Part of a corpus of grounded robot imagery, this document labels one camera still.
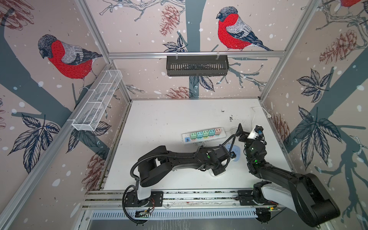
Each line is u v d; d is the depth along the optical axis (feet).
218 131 3.03
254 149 2.08
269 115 3.74
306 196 1.39
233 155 2.34
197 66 3.43
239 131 2.60
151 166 1.58
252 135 2.37
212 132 3.03
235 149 2.88
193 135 3.02
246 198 2.35
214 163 2.12
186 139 3.09
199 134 3.00
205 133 3.03
